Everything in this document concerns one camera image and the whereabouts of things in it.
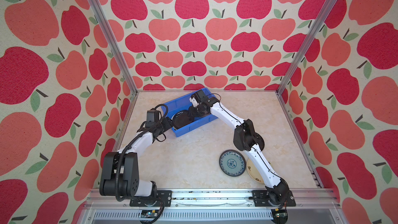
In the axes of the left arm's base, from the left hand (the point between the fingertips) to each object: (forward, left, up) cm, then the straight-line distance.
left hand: (172, 123), depth 92 cm
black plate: (+7, -5, -6) cm, 10 cm away
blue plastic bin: (+17, -6, -1) cm, 18 cm away
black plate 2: (-8, -53, -8) cm, 55 cm away
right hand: (+10, -11, -3) cm, 15 cm away
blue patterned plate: (-21, -35, -9) cm, 42 cm away
